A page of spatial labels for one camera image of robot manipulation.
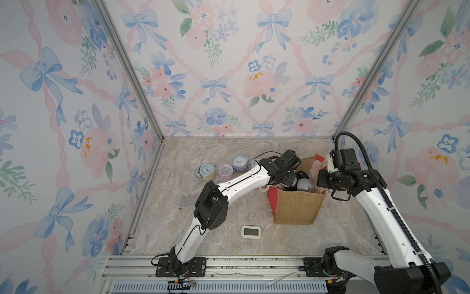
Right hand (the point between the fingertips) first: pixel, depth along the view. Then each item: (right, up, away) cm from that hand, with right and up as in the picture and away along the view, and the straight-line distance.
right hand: (323, 177), depth 76 cm
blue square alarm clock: (-34, +5, +28) cm, 44 cm away
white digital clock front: (-30, -25, +5) cm, 39 cm away
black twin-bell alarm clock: (-4, 0, +14) cm, 15 cm away
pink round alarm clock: (-42, 0, +25) cm, 49 cm away
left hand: (-11, 0, +9) cm, 14 cm away
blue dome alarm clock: (-6, -4, +6) cm, 9 cm away
